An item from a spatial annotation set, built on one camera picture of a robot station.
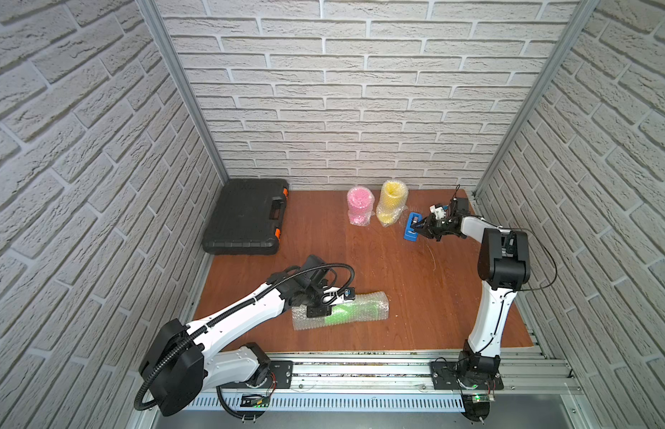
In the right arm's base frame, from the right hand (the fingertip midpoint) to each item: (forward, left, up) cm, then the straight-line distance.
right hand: (418, 226), depth 103 cm
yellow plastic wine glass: (+7, +10, +12) cm, 17 cm away
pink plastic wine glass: (+6, +23, +10) cm, 26 cm away
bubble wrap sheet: (+6, +23, +10) cm, 26 cm away
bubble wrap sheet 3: (-35, +45, +3) cm, 57 cm away
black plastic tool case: (+6, +67, +4) cm, 67 cm away
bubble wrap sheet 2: (+7, +6, +1) cm, 9 cm away
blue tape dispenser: (+3, +2, +1) cm, 4 cm away
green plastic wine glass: (-33, +29, +3) cm, 45 cm away
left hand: (-29, +35, +5) cm, 45 cm away
